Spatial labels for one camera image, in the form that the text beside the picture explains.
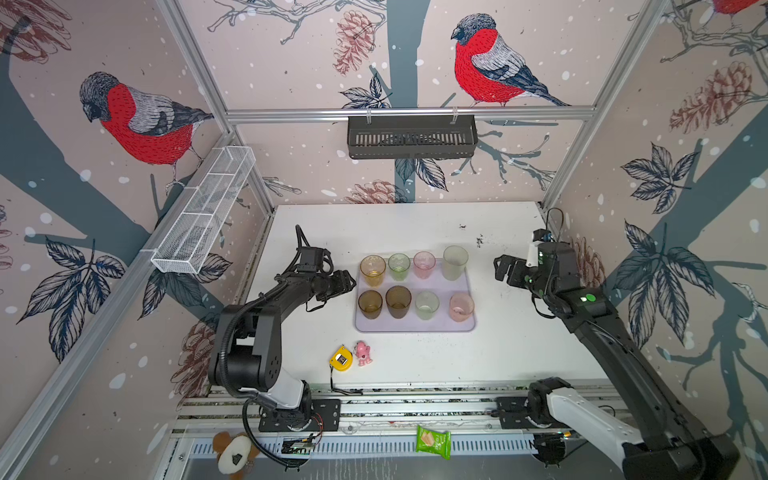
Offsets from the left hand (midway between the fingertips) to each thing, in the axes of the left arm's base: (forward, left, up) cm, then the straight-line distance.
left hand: (346, 284), depth 91 cm
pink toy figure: (-20, -6, -4) cm, 21 cm away
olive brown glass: (-6, -16, +2) cm, 17 cm away
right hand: (-4, -45, +16) cm, 48 cm away
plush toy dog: (-42, +22, -3) cm, 48 cm away
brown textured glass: (-5, -8, -3) cm, 10 cm away
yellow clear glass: (+7, -8, 0) cm, 11 cm away
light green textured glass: (-5, -25, -4) cm, 26 cm away
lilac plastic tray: (+2, -32, -7) cm, 32 cm away
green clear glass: (+8, -17, -2) cm, 19 cm away
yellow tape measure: (-21, 0, -5) cm, 22 cm away
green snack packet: (-41, -24, -4) cm, 47 cm away
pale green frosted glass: (+9, -35, 0) cm, 36 cm away
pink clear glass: (+10, -26, -3) cm, 28 cm away
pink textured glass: (-6, -36, -4) cm, 37 cm away
